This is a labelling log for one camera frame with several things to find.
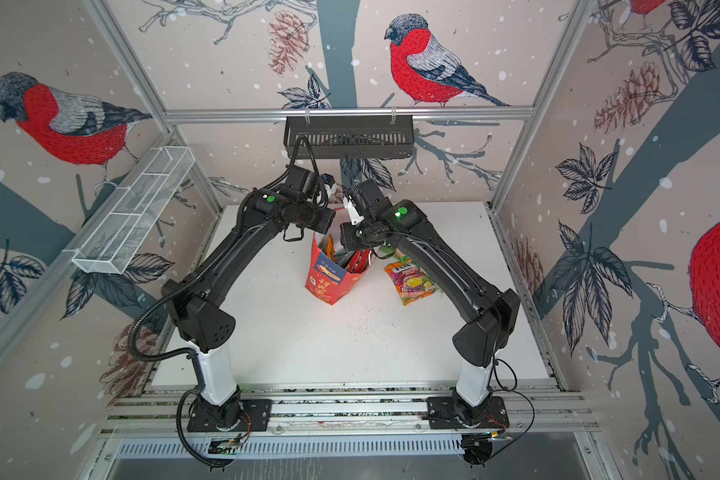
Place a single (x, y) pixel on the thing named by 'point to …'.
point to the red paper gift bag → (326, 278)
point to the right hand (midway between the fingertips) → (341, 242)
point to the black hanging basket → (352, 136)
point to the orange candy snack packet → (412, 283)
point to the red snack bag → (360, 261)
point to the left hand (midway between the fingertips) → (330, 217)
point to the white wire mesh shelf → (131, 213)
